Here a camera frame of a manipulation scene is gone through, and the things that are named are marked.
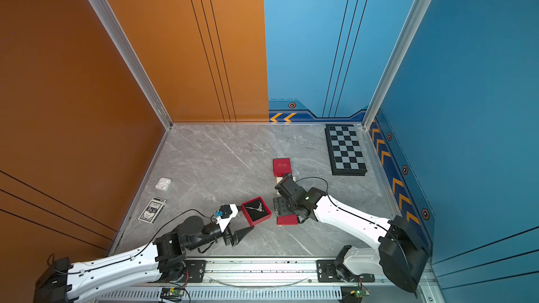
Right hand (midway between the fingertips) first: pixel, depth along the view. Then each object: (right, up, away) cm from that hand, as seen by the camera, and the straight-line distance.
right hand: (283, 204), depth 82 cm
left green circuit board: (-39, -28, -10) cm, 49 cm away
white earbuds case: (-55, +5, +14) cm, 57 cm away
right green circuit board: (+26, -26, -13) cm, 39 cm away
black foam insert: (-10, 0, -12) cm, 15 cm away
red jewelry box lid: (0, +13, +17) cm, 22 cm away
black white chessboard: (+32, +20, +23) cm, 44 cm away
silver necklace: (-9, +1, -9) cm, 13 cm away
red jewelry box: (+4, -8, +5) cm, 10 cm away
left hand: (-13, -1, -10) cm, 16 cm away
